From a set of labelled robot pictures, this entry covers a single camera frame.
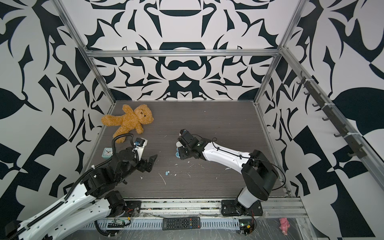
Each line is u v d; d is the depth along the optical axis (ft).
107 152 3.00
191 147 2.09
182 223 2.29
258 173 1.45
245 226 2.33
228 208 2.43
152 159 2.16
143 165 2.12
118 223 2.39
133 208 2.43
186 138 2.13
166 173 2.78
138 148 2.01
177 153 2.99
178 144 3.08
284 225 2.24
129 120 3.25
